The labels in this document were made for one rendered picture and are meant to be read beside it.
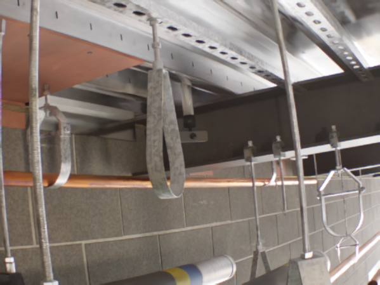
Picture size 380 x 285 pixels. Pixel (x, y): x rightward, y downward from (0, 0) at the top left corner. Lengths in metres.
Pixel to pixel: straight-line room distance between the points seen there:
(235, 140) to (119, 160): 0.40
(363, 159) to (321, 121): 1.84
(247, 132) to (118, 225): 0.53
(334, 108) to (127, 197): 0.76
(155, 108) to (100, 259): 0.88
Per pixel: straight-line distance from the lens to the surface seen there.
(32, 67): 0.45
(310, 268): 0.61
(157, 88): 0.78
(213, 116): 1.68
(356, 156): 3.36
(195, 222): 2.06
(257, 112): 1.61
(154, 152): 0.73
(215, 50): 1.04
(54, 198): 1.44
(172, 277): 1.06
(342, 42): 1.09
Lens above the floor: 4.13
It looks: 9 degrees up
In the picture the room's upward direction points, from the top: 6 degrees counter-clockwise
